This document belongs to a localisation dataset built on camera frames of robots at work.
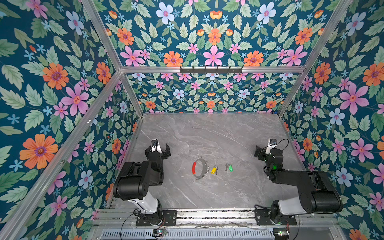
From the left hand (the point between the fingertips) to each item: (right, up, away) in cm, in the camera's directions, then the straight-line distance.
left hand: (158, 141), depth 90 cm
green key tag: (+44, -17, +1) cm, 48 cm away
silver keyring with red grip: (+29, -17, +1) cm, 34 cm away
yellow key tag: (+34, -18, 0) cm, 39 cm away
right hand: (+67, -4, +2) cm, 67 cm away
